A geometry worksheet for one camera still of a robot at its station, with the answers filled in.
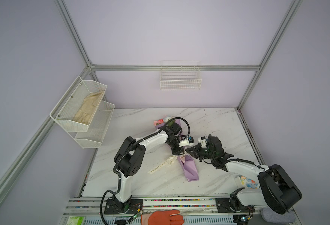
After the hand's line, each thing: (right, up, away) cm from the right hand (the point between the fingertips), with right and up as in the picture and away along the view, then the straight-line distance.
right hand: (184, 150), depth 82 cm
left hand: (-2, -3, +6) cm, 7 cm away
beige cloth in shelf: (-56, +23, -5) cm, 61 cm away
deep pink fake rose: (-16, +18, +23) cm, 33 cm away
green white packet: (-56, -32, -13) cm, 66 cm away
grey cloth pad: (+41, -30, -13) cm, 53 cm away
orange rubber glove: (-10, -31, -13) cm, 35 cm away
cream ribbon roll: (-9, -8, +6) cm, 14 cm away
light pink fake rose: (-19, +16, +21) cm, 33 cm away
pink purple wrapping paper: (0, -6, -1) cm, 6 cm away
